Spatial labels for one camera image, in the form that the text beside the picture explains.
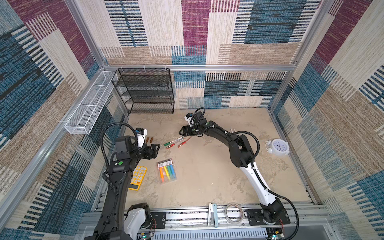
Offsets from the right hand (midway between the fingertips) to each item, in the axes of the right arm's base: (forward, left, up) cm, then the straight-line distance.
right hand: (183, 133), depth 103 cm
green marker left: (-4, +4, -2) cm, 6 cm away
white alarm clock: (-12, -60, -1) cm, 62 cm away
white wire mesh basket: (+2, +61, +15) cm, 62 cm away
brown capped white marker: (+3, -36, -3) cm, 36 cm away
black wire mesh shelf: (+29, +27, +14) cm, 42 cm away
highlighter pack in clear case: (-25, +10, -2) cm, 27 cm away
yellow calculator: (-28, +25, -1) cm, 37 cm away
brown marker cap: (-2, +25, -3) cm, 26 cm away
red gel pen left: (-9, +9, -2) cm, 13 cm away
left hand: (-18, +15, +18) cm, 30 cm away
